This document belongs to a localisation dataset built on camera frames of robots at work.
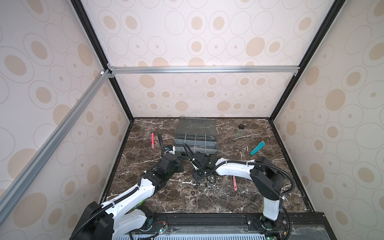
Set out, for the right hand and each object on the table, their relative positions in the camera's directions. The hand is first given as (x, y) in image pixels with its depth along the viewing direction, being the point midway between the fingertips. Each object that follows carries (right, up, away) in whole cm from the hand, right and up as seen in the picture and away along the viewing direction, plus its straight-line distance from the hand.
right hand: (195, 174), depth 90 cm
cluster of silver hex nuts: (+8, -4, -4) cm, 10 cm away
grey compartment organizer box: (+3, +25, +22) cm, 33 cm away
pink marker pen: (-31, +19, +18) cm, 41 cm away
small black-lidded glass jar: (+32, +25, +15) cm, 43 cm away
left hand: (-5, +11, -7) cm, 14 cm away
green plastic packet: (-29, -12, -10) cm, 33 cm away
